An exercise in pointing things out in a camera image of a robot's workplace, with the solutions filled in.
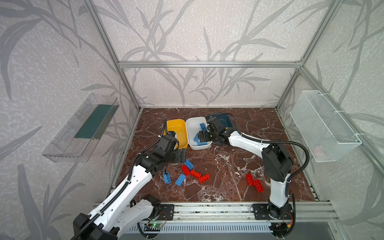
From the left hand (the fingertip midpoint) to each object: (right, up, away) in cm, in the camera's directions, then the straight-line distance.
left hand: (181, 148), depth 77 cm
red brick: (+1, -15, +9) cm, 17 cm away
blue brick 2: (+11, -1, +22) cm, 25 cm away
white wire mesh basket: (+65, +7, -15) cm, 67 cm away
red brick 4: (+38, -18, +7) cm, 43 cm away
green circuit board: (-13, -37, -6) cm, 40 cm away
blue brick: (+8, +3, +21) cm, 22 cm away
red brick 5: (+42, -21, +3) cm, 47 cm away
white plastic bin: (+5, +10, +31) cm, 33 cm away
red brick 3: (+12, -18, +5) cm, 22 cm away
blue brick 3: (+3, -12, +12) cm, 17 cm away
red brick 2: (+7, -16, +7) cm, 19 cm away
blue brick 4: (-9, -18, +6) cm, 20 cm away
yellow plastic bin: (-6, +10, +29) cm, 32 cm away
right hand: (+12, +8, +16) cm, 22 cm away
